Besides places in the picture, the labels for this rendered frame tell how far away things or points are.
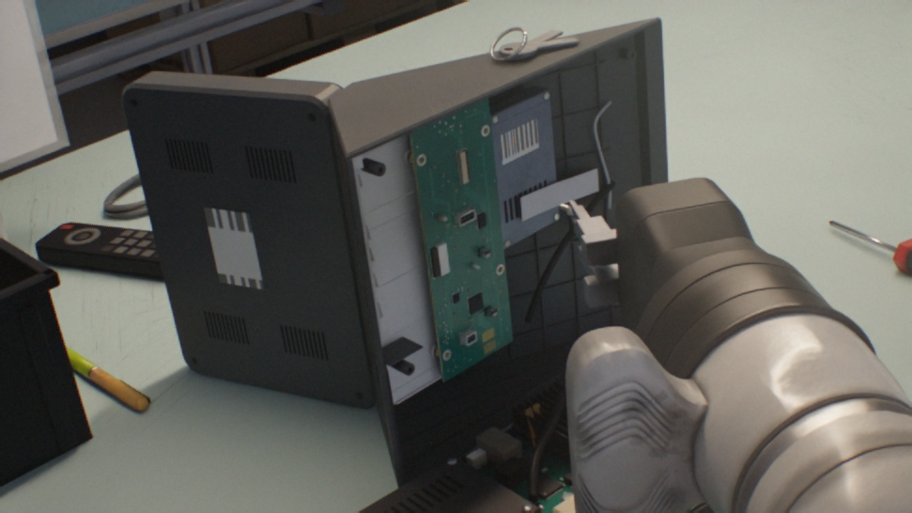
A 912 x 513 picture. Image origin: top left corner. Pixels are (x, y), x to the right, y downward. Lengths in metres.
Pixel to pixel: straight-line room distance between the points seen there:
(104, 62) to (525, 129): 1.39
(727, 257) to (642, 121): 0.33
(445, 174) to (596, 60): 0.13
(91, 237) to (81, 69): 1.00
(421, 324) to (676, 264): 0.26
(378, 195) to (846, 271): 0.38
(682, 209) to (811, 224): 0.48
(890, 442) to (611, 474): 0.09
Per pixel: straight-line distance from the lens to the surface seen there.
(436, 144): 0.67
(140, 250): 1.01
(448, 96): 0.67
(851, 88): 1.24
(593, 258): 0.53
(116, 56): 2.07
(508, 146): 0.72
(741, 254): 0.47
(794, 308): 0.43
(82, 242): 1.05
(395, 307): 0.69
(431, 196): 0.68
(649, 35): 0.77
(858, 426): 0.39
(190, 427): 0.82
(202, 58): 2.81
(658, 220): 0.50
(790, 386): 0.40
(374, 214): 0.66
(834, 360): 0.41
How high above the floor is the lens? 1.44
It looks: 27 degrees down
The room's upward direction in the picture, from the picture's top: 7 degrees counter-clockwise
